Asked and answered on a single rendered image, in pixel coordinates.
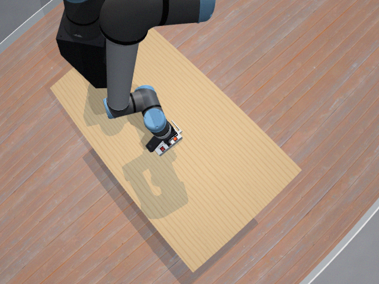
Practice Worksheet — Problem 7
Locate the grey power strip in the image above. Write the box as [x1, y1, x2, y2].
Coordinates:
[155, 128, 182, 156]

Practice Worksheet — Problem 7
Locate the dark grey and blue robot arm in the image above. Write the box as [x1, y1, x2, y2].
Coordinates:
[63, 0, 216, 152]

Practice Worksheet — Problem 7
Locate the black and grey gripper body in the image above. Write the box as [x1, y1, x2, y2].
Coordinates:
[163, 122, 178, 143]

